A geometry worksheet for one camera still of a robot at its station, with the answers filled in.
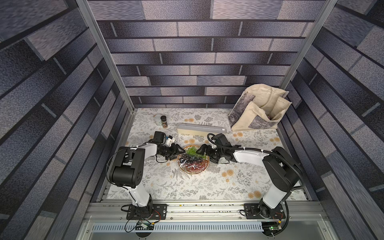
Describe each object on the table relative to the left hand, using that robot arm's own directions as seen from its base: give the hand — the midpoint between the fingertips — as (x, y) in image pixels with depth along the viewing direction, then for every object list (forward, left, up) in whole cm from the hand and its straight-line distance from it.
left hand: (183, 152), depth 91 cm
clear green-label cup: (+25, +20, +2) cm, 32 cm away
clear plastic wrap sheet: (-6, -5, -1) cm, 8 cm away
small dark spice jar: (+23, +15, +1) cm, 27 cm away
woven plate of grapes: (-6, -6, -1) cm, 9 cm away
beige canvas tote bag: (+34, -55, +7) cm, 65 cm away
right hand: (-1, -10, 0) cm, 10 cm away
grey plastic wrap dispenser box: (+17, -9, 0) cm, 20 cm away
